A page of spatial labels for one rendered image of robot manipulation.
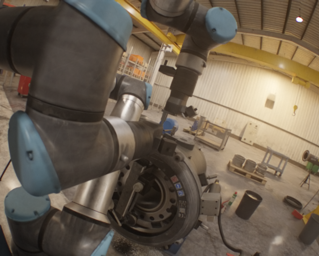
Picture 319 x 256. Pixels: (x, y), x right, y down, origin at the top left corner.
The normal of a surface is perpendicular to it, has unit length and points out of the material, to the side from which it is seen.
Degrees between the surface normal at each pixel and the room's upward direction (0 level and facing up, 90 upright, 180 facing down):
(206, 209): 90
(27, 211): 5
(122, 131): 38
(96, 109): 90
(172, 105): 90
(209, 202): 90
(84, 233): 48
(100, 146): 61
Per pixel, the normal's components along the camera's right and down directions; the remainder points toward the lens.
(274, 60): -0.50, -0.01
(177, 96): -0.46, 0.21
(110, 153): 0.91, 0.14
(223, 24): 0.22, 0.25
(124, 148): 0.85, 0.37
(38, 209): 0.24, -0.95
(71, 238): 0.18, -0.56
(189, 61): -0.22, 0.11
